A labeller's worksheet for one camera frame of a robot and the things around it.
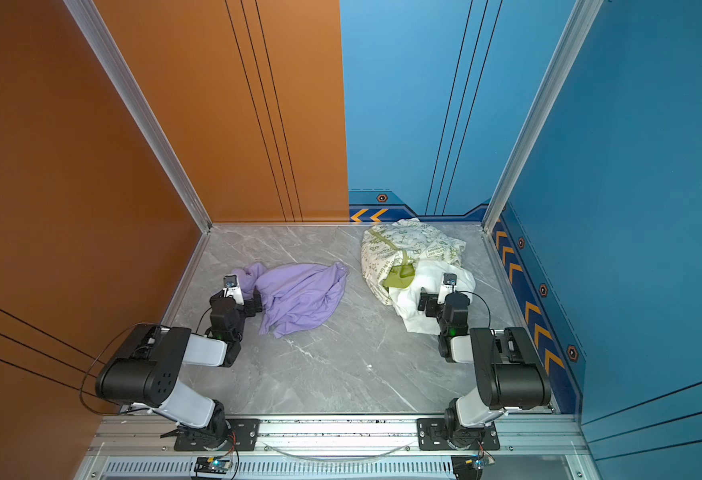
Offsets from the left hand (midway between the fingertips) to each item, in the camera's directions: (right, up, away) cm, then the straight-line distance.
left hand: (240, 286), depth 93 cm
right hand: (+62, -1, +1) cm, 62 cm away
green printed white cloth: (+47, +11, +6) cm, 49 cm away
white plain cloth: (+59, +3, +1) cm, 59 cm away
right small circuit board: (+66, -38, -23) cm, 79 cm away
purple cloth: (+17, -3, +1) cm, 17 cm away
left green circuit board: (+1, -40, -22) cm, 46 cm away
